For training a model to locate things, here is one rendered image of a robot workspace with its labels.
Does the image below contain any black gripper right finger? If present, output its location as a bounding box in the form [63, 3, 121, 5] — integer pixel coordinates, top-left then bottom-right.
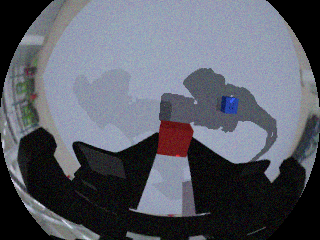
[187, 137, 271, 215]

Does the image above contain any blue block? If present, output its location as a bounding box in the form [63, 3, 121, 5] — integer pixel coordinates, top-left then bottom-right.
[220, 96, 239, 113]

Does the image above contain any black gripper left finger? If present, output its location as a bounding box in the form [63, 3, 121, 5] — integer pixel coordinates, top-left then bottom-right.
[72, 132, 159, 209]

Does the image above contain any red block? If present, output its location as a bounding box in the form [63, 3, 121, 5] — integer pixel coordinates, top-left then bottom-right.
[156, 120, 195, 157]

